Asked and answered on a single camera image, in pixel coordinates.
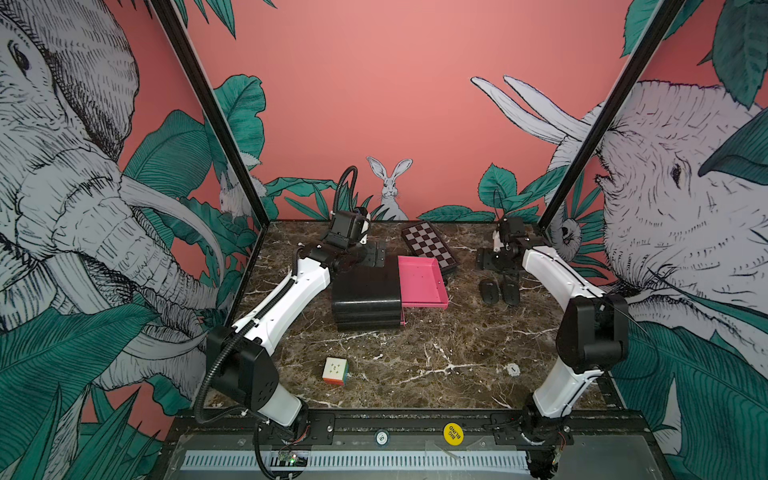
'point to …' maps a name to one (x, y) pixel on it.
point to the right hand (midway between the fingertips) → (485, 258)
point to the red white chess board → (425, 241)
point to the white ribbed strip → (224, 460)
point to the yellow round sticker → (453, 434)
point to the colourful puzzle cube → (335, 371)
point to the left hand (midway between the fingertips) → (373, 243)
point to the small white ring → (513, 369)
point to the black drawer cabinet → (367, 298)
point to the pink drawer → (421, 284)
